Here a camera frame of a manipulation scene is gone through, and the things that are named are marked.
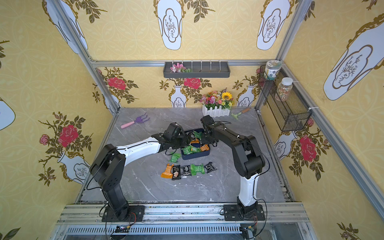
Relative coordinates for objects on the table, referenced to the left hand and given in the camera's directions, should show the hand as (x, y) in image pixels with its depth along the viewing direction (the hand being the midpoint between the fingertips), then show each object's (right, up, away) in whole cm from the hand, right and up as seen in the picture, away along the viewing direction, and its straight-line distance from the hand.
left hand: (184, 139), depth 93 cm
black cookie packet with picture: (-4, -19, -6) cm, 20 cm away
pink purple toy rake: (-36, +12, +22) cm, 44 cm away
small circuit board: (-29, -41, -20) cm, 54 cm away
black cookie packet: (+2, -17, -7) cm, 18 cm away
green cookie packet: (+7, -17, -5) cm, 19 cm away
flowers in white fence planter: (+22, +24, +13) cm, 35 cm away
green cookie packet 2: (-6, -11, -1) cm, 13 cm away
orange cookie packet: (-9, -20, -5) cm, 23 cm away
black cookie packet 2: (+15, -16, -5) cm, 23 cm away
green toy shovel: (+39, +16, +24) cm, 48 cm away
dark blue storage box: (+6, -7, +2) cm, 9 cm away
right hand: (+17, 0, +6) cm, 18 cm away
